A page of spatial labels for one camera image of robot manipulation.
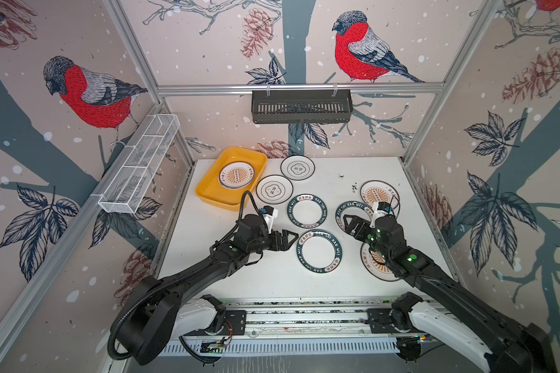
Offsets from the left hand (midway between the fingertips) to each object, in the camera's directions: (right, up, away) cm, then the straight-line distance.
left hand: (290, 237), depth 79 cm
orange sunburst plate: (-27, +23, +35) cm, 49 cm away
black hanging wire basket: (+6, +53, +25) cm, 59 cm away
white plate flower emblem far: (+4, +27, +39) cm, 47 cm away
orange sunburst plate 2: (+42, +15, +28) cm, 52 cm away
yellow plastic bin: (-39, +16, +31) cm, 53 cm away
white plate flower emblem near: (-7, +16, +31) cm, 35 cm away
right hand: (+21, +5, +1) cm, 22 cm away
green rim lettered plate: (+8, +6, +27) cm, 28 cm away
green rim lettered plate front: (+11, -8, +11) cm, 18 cm away
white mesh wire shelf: (-52, +17, -8) cm, 55 cm away
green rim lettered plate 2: (+28, +7, +22) cm, 36 cm away
